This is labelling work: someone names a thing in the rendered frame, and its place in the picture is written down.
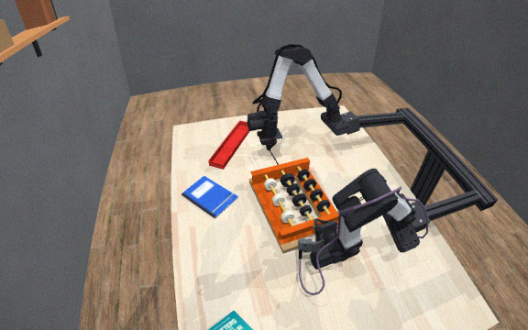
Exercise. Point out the teal paperback book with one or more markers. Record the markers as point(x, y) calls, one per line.
point(231, 322)

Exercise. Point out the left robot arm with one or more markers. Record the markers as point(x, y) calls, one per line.
point(372, 185)

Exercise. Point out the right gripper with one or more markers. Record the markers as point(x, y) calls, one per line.
point(269, 137)

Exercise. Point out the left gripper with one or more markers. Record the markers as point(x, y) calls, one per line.
point(325, 234)

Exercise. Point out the blue notebook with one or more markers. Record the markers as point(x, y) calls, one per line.
point(209, 196)

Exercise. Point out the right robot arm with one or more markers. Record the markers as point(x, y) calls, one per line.
point(271, 101)

